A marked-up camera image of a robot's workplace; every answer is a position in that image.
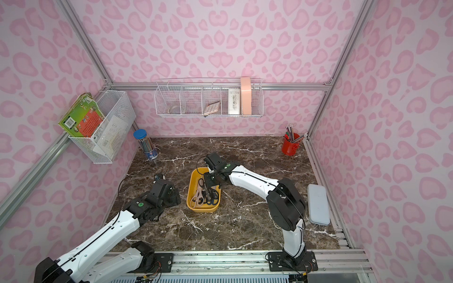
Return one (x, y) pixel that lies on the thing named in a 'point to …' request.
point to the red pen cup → (290, 143)
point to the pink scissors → (197, 199)
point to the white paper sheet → (112, 137)
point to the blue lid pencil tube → (150, 151)
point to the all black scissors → (202, 184)
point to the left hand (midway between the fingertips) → (172, 192)
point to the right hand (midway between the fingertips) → (207, 180)
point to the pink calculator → (212, 107)
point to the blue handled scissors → (213, 201)
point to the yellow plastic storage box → (195, 174)
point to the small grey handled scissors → (208, 196)
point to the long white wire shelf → (209, 97)
